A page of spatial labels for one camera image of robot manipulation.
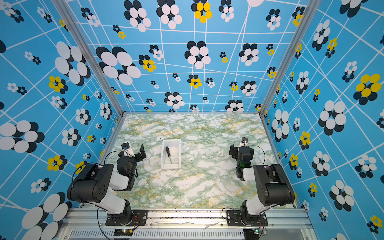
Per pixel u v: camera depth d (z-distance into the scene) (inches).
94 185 18.0
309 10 27.2
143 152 33.4
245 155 28.7
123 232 28.4
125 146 30.1
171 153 38.0
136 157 32.7
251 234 27.3
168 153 37.9
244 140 31.7
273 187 17.5
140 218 28.8
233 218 28.6
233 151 34.6
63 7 27.1
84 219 29.9
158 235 30.3
